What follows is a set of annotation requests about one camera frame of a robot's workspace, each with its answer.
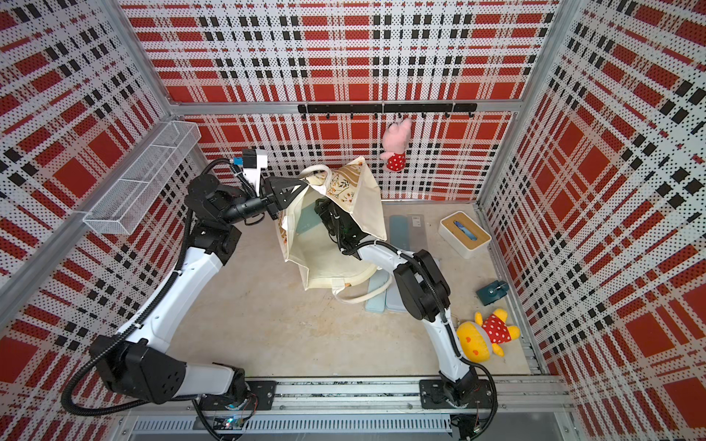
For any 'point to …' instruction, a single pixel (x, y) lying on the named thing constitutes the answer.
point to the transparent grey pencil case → (417, 239)
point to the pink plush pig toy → (394, 140)
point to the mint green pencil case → (377, 303)
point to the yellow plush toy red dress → (476, 339)
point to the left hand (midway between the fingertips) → (310, 183)
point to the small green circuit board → (229, 423)
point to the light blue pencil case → (393, 298)
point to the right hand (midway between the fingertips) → (322, 204)
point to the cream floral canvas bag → (309, 249)
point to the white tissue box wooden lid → (463, 234)
